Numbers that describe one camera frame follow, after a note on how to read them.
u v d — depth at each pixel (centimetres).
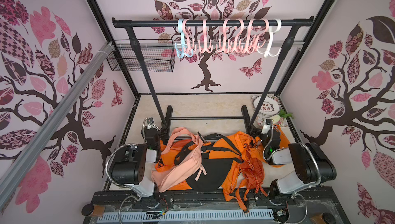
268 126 79
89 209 62
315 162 44
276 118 101
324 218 61
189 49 55
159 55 95
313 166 44
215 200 75
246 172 79
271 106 111
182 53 57
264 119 100
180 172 72
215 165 80
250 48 56
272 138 70
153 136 69
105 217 70
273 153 67
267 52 55
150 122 78
